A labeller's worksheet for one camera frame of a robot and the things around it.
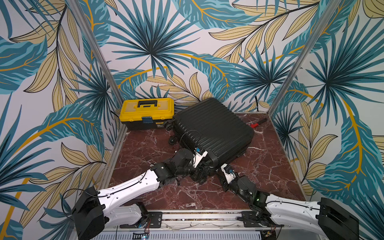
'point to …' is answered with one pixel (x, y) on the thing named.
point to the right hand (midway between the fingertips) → (218, 171)
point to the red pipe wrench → (254, 125)
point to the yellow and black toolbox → (146, 114)
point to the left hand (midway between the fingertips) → (204, 170)
